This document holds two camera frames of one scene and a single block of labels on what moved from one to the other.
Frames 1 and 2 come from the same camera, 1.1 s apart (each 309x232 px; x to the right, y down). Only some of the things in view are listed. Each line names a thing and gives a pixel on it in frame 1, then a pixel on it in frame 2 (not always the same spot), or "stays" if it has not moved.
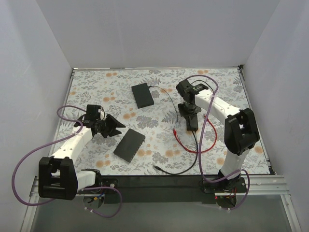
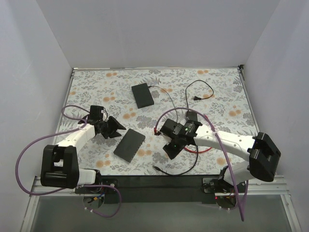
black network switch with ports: (129, 145) stays
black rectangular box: (142, 95) stays
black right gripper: (190, 114) -> (172, 139)
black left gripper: (109, 127) stays
